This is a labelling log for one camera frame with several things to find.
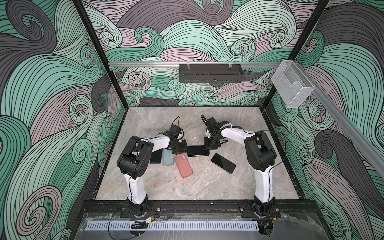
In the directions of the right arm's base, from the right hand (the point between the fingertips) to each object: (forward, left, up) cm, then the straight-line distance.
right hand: (205, 148), depth 95 cm
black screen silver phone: (-2, +5, -1) cm, 6 cm away
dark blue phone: (-7, +31, +1) cm, 32 cm away
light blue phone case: (-7, +24, 0) cm, 25 cm away
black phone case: (-2, +7, 0) cm, 7 cm away
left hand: (-1, +11, 0) cm, 11 cm away
